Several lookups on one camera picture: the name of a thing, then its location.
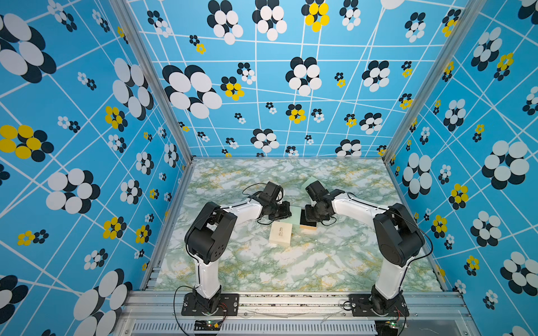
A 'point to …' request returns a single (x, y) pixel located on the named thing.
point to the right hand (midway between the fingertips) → (311, 216)
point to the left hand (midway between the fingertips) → (295, 213)
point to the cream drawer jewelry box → (280, 233)
